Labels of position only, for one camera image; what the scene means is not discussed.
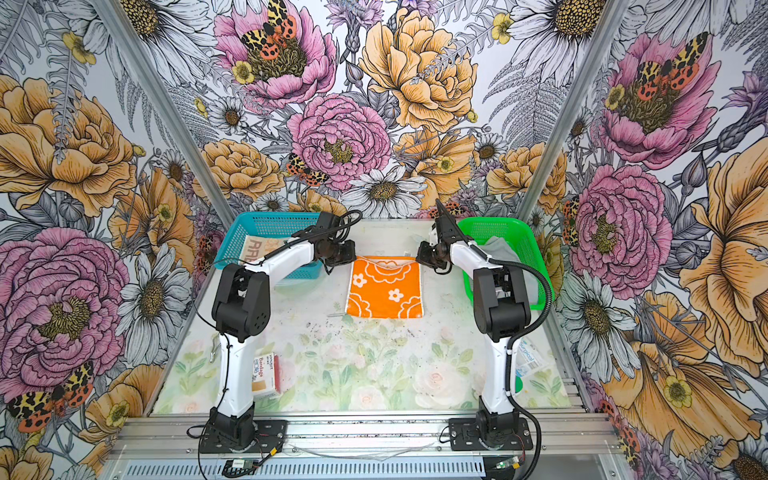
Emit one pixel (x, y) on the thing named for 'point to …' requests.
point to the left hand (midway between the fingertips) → (354, 262)
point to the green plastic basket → (518, 235)
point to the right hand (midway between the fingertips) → (419, 264)
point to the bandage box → (267, 375)
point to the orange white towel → (385, 287)
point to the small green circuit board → (240, 464)
